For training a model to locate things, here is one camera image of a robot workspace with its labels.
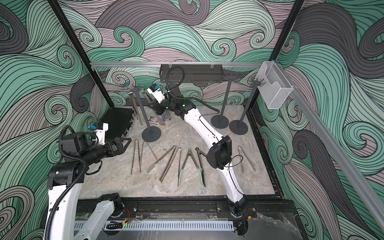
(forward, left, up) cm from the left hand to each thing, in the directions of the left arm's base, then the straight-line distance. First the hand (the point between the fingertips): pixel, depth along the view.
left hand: (123, 139), depth 66 cm
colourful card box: (+35, -2, -29) cm, 45 cm away
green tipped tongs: (+9, -31, -28) cm, 43 cm away
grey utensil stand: (+23, -2, -29) cm, 37 cm away
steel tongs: (+21, 0, +6) cm, 22 cm away
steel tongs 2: (+23, -9, +5) cm, 25 cm away
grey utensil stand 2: (+29, -66, -29) cm, 78 cm away
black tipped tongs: (+9, -36, -28) cm, 47 cm away
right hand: (+21, -8, +1) cm, 22 cm away
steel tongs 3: (+11, +1, -30) cm, 32 cm away
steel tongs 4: (+12, -19, -29) cm, 37 cm away
